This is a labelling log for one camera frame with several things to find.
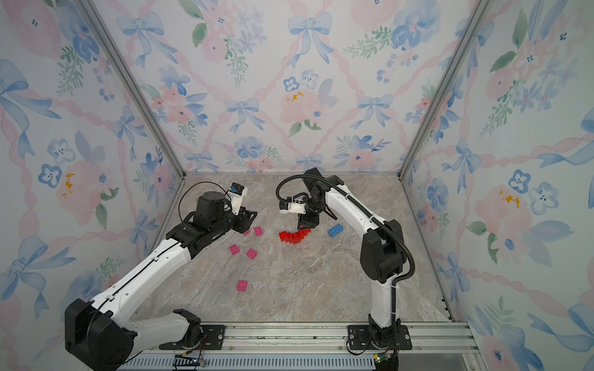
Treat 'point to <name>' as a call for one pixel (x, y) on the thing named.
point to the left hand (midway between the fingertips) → (251, 209)
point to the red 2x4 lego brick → (295, 237)
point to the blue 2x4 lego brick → (336, 230)
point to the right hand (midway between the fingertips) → (303, 216)
